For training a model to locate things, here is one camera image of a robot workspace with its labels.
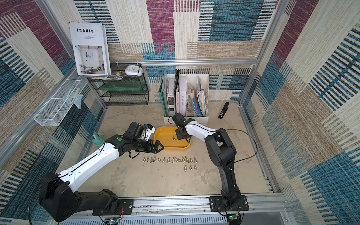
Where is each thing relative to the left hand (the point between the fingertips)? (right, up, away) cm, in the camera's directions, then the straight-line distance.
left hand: (157, 146), depth 80 cm
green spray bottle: (-39, +1, +10) cm, 40 cm away
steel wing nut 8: (+8, -11, +10) cm, 16 cm away
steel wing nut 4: (-4, -10, +10) cm, 15 cm away
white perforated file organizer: (+18, +32, +17) cm, 40 cm away
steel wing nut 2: (-8, -10, +10) cm, 17 cm away
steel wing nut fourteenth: (+22, -11, +10) cm, 26 cm away
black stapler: (+49, +24, +34) cm, 64 cm away
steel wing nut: (-10, -10, +10) cm, 17 cm away
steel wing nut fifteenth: (+22, -14, +7) cm, 27 cm away
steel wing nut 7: (+5, -11, +10) cm, 15 cm away
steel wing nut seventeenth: (+16, -15, +7) cm, 23 cm away
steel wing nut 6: (+2, -10, +10) cm, 15 cm away
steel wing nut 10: (+12, -11, +10) cm, 19 cm away
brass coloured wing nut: (+17, -11, +10) cm, 22 cm away
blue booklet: (+24, +23, +20) cm, 38 cm away
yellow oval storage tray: (+3, +3, +23) cm, 23 cm away
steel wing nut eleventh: (+14, -10, +10) cm, 20 cm away
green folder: (+2, +30, +8) cm, 31 cm away
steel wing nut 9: (+10, -10, +10) cm, 18 cm away
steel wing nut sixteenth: (+19, -14, +7) cm, 25 cm away
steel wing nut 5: (-1, -11, +10) cm, 15 cm away
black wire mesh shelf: (-20, +34, +13) cm, 41 cm away
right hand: (+14, +5, +19) cm, 24 cm away
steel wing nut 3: (-6, -11, +10) cm, 16 cm away
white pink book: (+13, +30, +16) cm, 36 cm away
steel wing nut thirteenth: (+19, -11, +10) cm, 24 cm away
